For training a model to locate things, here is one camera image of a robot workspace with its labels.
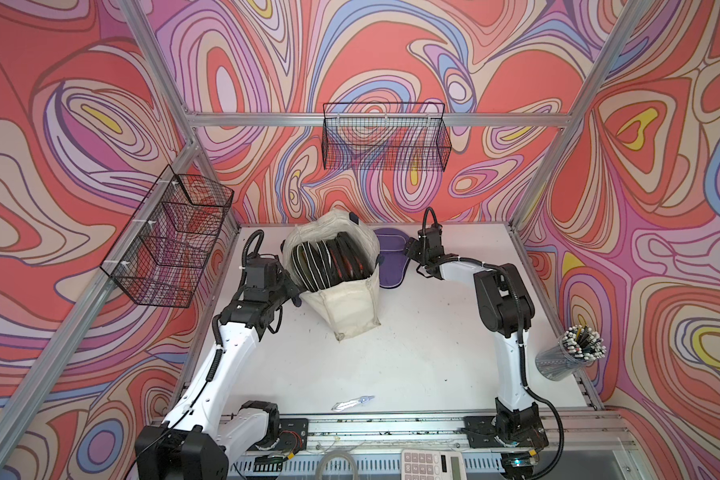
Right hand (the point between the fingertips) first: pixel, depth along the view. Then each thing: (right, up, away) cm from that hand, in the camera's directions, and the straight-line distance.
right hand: (414, 252), depth 108 cm
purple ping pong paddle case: (-7, +3, +6) cm, 10 cm away
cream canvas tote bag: (-22, -14, -29) cm, 39 cm away
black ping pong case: (-23, -2, -19) cm, 30 cm away
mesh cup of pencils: (+33, -23, -38) cm, 55 cm away
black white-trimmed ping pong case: (-34, -3, -20) cm, 40 cm away
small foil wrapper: (-23, -41, -29) cm, 55 cm away
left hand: (-37, -7, -28) cm, 47 cm away
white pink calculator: (-3, -50, -39) cm, 63 cm away
